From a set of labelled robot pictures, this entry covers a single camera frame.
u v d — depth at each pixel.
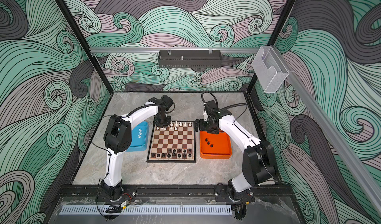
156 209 0.63
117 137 0.55
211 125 0.71
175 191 0.75
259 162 0.42
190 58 0.98
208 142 0.91
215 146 0.90
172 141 0.90
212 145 0.90
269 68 0.79
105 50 1.57
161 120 0.81
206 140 0.92
